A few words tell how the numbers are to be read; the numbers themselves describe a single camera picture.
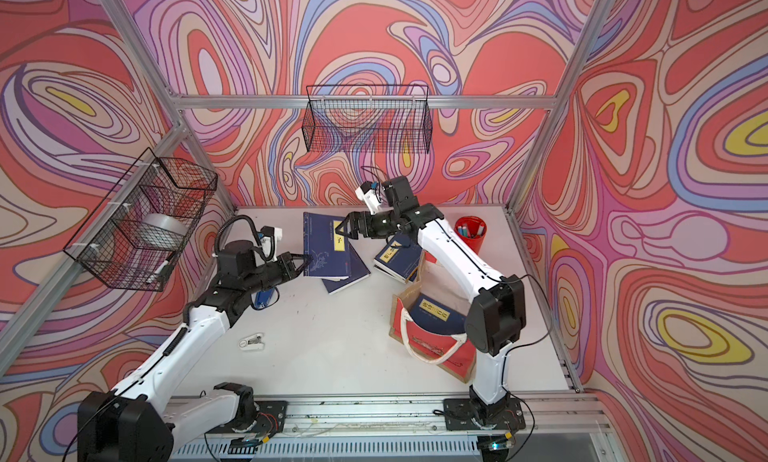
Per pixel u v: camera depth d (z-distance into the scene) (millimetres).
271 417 731
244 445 716
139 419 382
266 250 670
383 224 690
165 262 733
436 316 882
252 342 842
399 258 986
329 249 824
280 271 689
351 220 690
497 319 469
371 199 734
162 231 695
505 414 681
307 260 770
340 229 728
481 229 959
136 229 684
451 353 664
